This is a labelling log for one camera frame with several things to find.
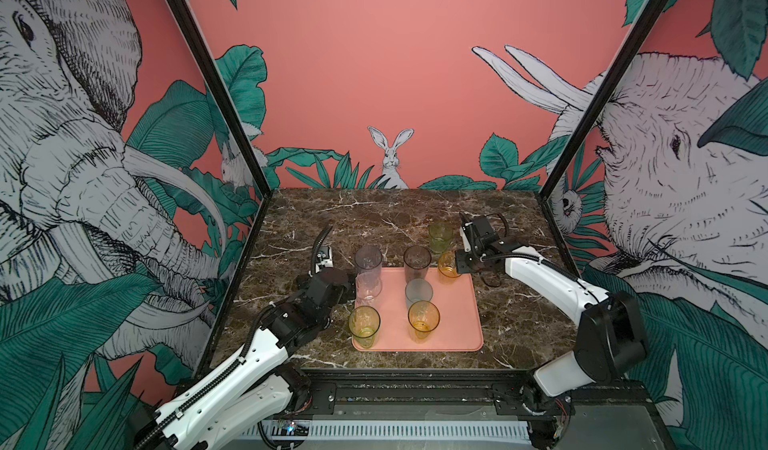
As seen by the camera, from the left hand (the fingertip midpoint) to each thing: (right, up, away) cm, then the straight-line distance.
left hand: (334, 270), depth 77 cm
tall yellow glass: (+24, -14, +4) cm, 28 cm away
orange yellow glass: (+33, -1, +16) cm, 36 cm away
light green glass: (+32, +8, +25) cm, 41 cm away
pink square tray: (+35, -19, +11) cm, 42 cm away
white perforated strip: (+16, -37, -7) cm, 41 cm away
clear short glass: (+8, -7, +9) cm, 14 cm away
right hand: (+35, +2, +11) cm, 36 cm away
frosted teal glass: (+23, -8, +11) cm, 27 cm away
